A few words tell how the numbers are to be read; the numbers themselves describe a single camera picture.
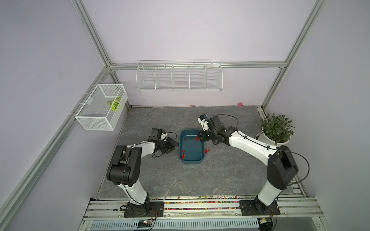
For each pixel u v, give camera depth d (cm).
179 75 99
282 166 46
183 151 95
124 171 48
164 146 83
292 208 76
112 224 71
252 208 74
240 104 124
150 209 71
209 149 96
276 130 82
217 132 66
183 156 92
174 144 89
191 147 94
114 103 81
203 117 78
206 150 96
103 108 84
